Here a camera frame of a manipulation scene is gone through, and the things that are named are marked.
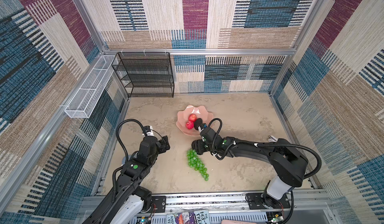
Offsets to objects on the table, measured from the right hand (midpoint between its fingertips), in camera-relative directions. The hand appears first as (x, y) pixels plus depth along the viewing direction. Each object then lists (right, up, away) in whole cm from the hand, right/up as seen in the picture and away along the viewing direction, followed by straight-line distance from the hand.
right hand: (198, 146), depth 87 cm
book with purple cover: (-3, -28, -18) cm, 33 cm away
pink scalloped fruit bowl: (+2, +19, +19) cm, 27 cm away
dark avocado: (0, +12, +15) cm, 19 cm away
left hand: (-20, +7, -9) cm, 23 cm away
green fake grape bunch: (-3, -8, -4) cm, 9 cm away
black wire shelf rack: (-38, +46, +23) cm, 64 cm away
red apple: (-5, +11, +11) cm, 17 cm away
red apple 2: (-4, +16, +13) cm, 21 cm away
